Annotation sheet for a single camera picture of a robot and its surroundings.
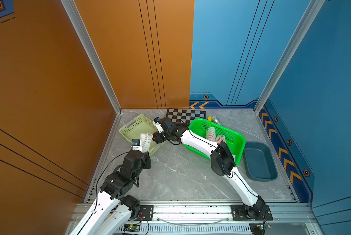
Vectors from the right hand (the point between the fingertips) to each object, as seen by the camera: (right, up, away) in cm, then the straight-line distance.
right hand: (156, 135), depth 93 cm
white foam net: (-1, 0, -24) cm, 24 cm away
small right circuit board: (+53, -43, -23) cm, 72 cm away
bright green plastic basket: (+53, -4, +4) cm, 53 cm away
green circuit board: (-8, -44, -21) cm, 49 cm away
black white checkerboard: (+15, +14, +19) cm, 28 cm away
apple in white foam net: (+41, -2, +1) cm, 41 cm away
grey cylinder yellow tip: (+41, +11, +16) cm, 46 cm away
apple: (+36, +1, +4) cm, 36 cm away
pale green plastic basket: (-14, +7, +16) cm, 22 cm away
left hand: (-2, -6, -18) cm, 19 cm away
